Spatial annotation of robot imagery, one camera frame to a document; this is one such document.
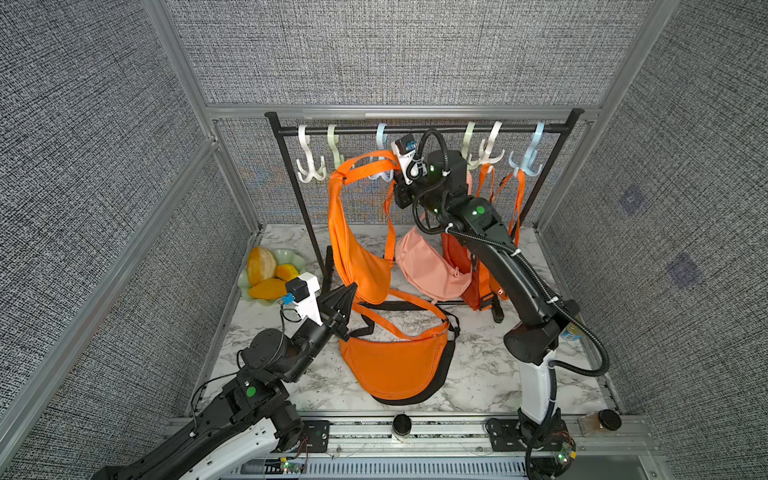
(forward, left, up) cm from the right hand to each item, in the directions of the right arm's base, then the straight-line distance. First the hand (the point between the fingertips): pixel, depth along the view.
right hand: (396, 159), depth 68 cm
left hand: (-28, +7, -9) cm, 30 cm away
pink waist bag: (-7, -11, -33) cm, 36 cm away
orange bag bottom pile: (-34, 0, -42) cm, 54 cm away
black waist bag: (-28, -16, -46) cm, 57 cm away
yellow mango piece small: (-2, +36, -43) cm, 56 cm away
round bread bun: (-1, +43, -38) cm, 58 cm away
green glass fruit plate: (+4, +37, -41) cm, 56 cm away
